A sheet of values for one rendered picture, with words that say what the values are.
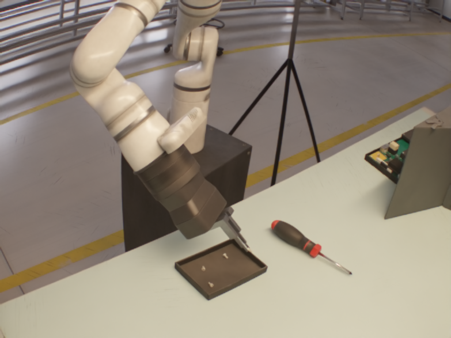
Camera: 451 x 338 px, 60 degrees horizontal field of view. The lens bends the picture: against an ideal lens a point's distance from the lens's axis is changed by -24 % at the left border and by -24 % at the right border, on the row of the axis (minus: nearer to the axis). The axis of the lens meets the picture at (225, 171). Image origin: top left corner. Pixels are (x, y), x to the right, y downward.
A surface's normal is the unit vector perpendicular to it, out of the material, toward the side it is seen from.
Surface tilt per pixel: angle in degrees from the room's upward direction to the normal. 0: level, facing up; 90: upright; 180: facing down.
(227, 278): 0
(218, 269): 0
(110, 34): 40
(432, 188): 90
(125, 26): 52
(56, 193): 0
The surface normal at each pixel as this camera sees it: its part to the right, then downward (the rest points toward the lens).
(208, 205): 0.74, -0.37
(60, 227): 0.11, -0.82
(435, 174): 0.29, 0.58
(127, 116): 0.17, 0.18
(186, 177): 0.51, -0.11
